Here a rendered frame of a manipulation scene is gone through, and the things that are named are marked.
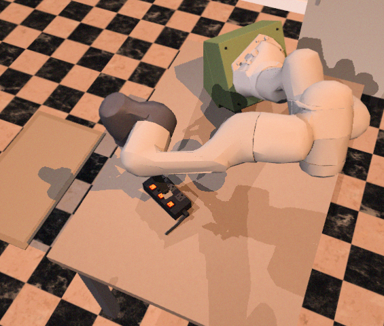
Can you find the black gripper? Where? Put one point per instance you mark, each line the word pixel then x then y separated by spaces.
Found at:
pixel 162 186

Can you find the black power strip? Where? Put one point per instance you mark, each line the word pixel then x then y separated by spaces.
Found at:
pixel 176 205

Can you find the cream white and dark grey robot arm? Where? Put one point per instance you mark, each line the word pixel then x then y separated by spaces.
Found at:
pixel 322 115

